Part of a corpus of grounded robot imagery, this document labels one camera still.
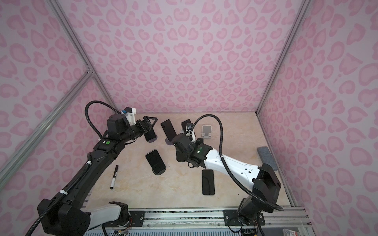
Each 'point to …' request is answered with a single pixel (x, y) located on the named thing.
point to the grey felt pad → (266, 157)
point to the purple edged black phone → (207, 182)
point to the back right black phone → (184, 124)
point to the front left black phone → (155, 162)
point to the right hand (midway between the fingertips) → (187, 141)
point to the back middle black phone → (168, 130)
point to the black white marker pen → (113, 179)
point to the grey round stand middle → (169, 142)
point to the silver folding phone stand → (206, 131)
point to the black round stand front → (160, 173)
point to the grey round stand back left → (152, 140)
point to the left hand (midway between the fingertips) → (154, 121)
